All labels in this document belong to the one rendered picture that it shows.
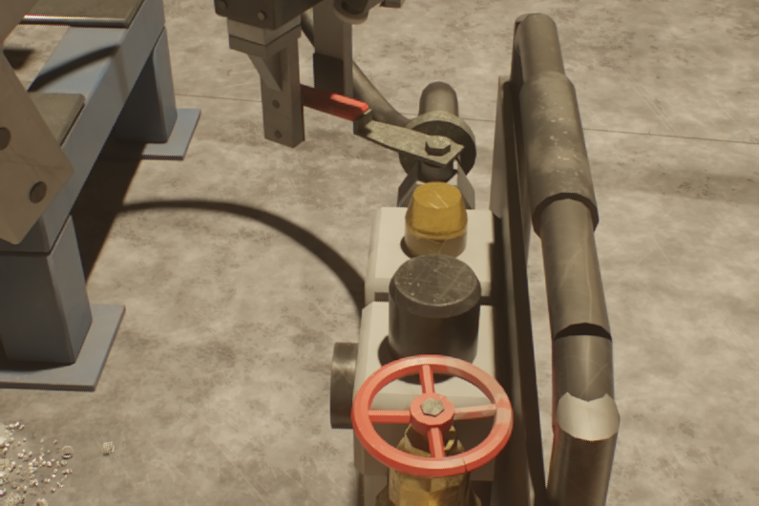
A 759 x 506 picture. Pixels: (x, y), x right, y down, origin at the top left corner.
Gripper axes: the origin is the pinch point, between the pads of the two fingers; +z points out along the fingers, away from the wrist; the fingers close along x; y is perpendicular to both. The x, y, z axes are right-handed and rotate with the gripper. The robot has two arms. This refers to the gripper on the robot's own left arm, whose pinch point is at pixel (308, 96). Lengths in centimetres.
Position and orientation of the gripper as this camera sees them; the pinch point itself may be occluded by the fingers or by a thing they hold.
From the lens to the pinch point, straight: 76.6
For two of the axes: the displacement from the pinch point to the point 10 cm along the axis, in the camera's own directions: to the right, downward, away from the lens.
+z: 0.0, 8.1, 5.8
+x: 5.3, -4.9, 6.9
